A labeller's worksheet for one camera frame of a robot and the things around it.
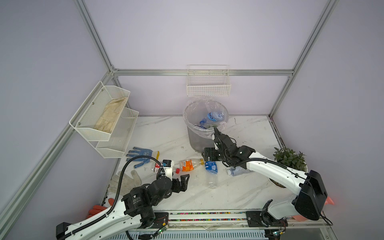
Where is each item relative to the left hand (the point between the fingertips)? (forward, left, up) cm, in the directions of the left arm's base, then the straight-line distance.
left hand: (181, 176), depth 72 cm
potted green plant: (+8, -55, +4) cm, 56 cm away
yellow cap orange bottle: (+12, -3, -13) cm, 18 cm away
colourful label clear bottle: (+35, -18, +6) cm, 40 cm away
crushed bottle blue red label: (+39, -12, -4) cm, 41 cm away
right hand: (+13, -13, +1) cm, 18 cm away
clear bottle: (+9, -33, -14) cm, 37 cm away
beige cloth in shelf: (+29, +39, +14) cm, 50 cm away
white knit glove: (+2, +33, -16) cm, 37 cm away
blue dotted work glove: (+23, +32, -15) cm, 42 cm away
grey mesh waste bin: (+24, -8, -5) cm, 26 cm away
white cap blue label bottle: (+9, -17, -12) cm, 23 cm away
